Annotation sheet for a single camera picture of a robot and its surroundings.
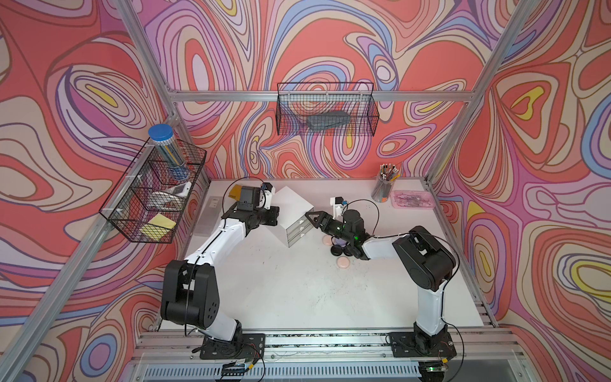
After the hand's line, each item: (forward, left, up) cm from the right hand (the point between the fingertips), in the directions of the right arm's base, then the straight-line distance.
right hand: (309, 222), depth 91 cm
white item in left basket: (-1, +40, +22) cm, 45 cm away
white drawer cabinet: (-2, +6, +3) cm, 7 cm away
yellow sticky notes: (-16, +41, +23) cm, 50 cm away
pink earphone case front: (-12, -13, -11) cm, 21 cm away
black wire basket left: (-4, +49, +21) cm, 54 cm away
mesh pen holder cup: (+20, -35, -2) cm, 40 cm away
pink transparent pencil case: (+19, -48, -11) cm, 53 cm away
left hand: (+2, +11, +5) cm, 12 cm away
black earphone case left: (-6, -11, -11) cm, 17 cm away
